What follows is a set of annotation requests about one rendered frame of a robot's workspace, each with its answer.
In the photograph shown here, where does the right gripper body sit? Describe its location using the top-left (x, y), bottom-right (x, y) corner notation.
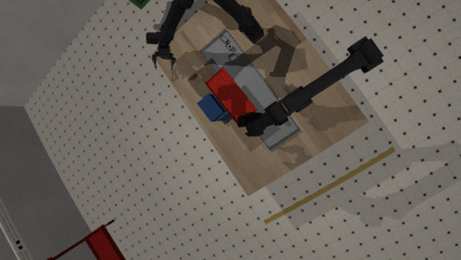
top-left (152, 52), bottom-right (176, 61)

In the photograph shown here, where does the red rimmed tray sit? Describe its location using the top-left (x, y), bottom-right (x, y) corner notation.
top-left (205, 68), bottom-right (257, 123)

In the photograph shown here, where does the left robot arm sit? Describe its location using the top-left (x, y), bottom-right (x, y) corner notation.
top-left (237, 36), bottom-right (383, 136)

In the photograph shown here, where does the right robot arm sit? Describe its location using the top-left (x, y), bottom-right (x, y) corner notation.
top-left (146, 0), bottom-right (263, 59)

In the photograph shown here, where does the dark blue square post with white band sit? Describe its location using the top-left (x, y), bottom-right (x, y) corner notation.
top-left (197, 94), bottom-right (232, 125)

